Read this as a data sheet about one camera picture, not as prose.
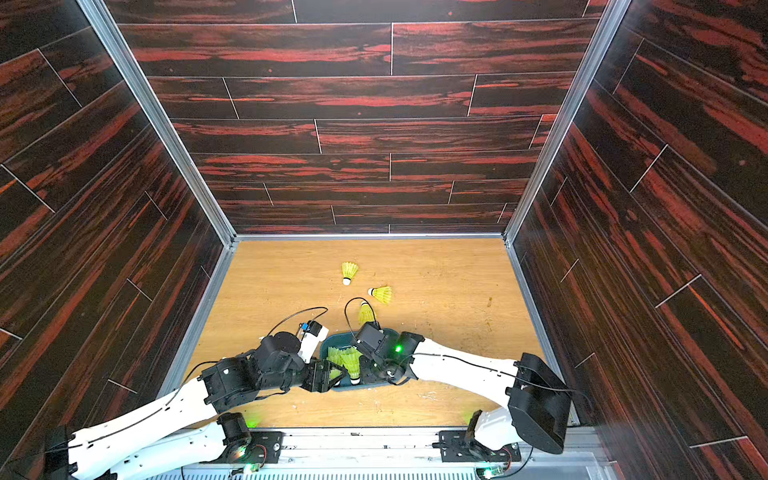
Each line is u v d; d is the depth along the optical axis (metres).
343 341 0.86
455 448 0.72
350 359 0.80
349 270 1.05
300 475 0.70
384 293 0.99
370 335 0.61
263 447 0.71
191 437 0.58
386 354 0.60
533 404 0.41
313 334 0.65
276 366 0.55
